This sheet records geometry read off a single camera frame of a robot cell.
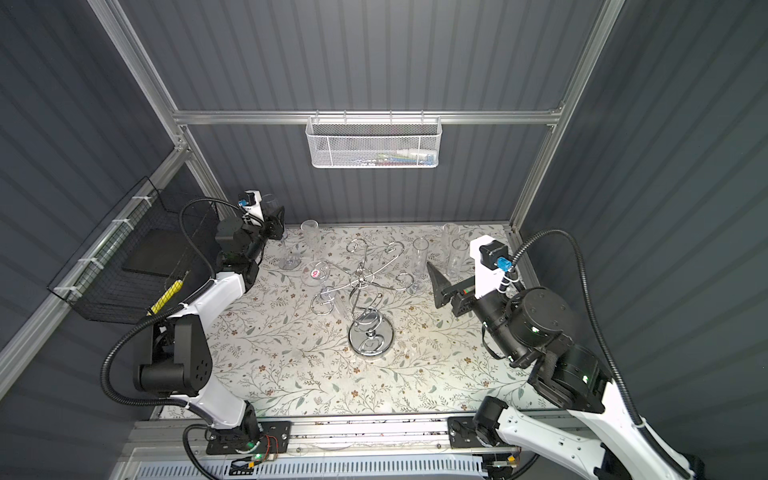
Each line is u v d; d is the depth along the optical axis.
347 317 0.95
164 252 0.75
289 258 0.96
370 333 0.89
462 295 0.44
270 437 0.72
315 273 0.68
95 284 0.63
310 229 0.95
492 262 0.39
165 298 0.68
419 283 1.00
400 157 0.91
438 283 0.51
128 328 0.70
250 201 0.72
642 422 0.38
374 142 1.24
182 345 0.47
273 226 0.77
